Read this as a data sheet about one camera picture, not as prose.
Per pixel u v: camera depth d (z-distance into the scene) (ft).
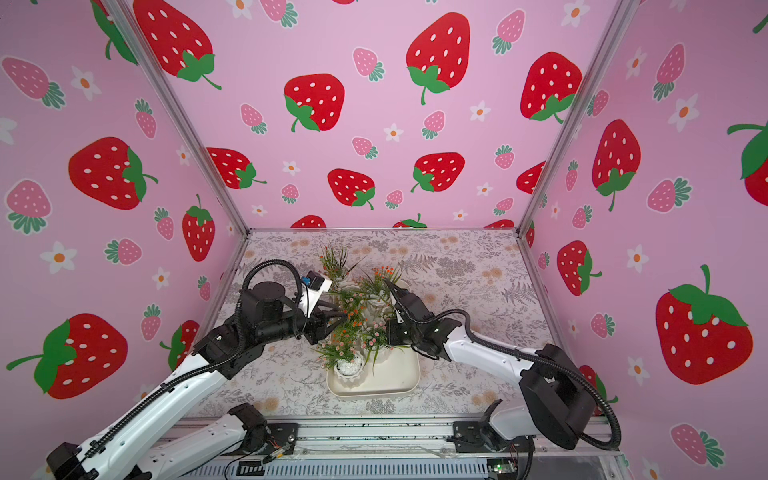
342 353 2.45
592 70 2.57
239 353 1.58
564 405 1.38
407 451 2.40
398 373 2.80
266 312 1.71
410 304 2.12
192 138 2.98
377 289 3.01
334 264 3.13
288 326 1.89
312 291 1.97
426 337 2.07
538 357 1.49
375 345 2.52
